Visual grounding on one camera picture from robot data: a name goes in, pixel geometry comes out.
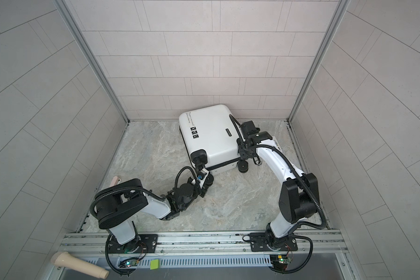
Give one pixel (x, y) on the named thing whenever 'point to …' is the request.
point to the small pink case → (115, 181)
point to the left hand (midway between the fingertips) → (214, 175)
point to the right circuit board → (280, 262)
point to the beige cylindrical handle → (65, 258)
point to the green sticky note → (154, 264)
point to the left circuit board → (128, 262)
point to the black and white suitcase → (211, 136)
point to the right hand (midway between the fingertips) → (244, 152)
